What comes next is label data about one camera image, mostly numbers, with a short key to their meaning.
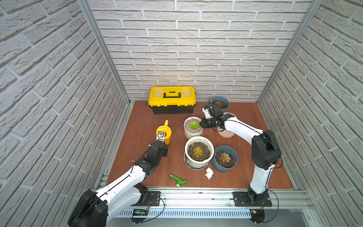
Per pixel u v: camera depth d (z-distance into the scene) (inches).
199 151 31.4
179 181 31.0
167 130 33.5
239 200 29.0
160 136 28.3
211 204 29.2
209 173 31.7
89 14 28.4
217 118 28.1
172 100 39.5
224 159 31.2
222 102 42.3
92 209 15.5
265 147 20.6
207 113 32.8
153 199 28.9
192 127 35.3
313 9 27.5
